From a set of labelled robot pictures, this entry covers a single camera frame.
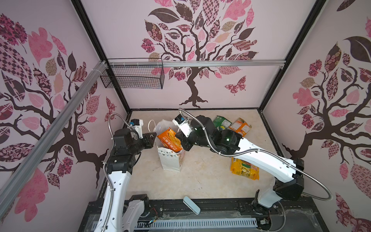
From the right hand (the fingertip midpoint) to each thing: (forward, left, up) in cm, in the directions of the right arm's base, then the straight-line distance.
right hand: (175, 133), depth 63 cm
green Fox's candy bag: (+31, -31, -31) cm, 54 cm away
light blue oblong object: (-22, -5, -30) cm, 38 cm away
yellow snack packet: (-4, -36, -29) cm, 46 cm away
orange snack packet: (0, +4, -6) cm, 7 cm away
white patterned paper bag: (-6, +3, -16) cm, 17 cm away
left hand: (+4, +11, -8) cm, 14 cm away
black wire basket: (+50, +30, +1) cm, 59 cm away
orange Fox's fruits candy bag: (+28, -45, -32) cm, 62 cm away
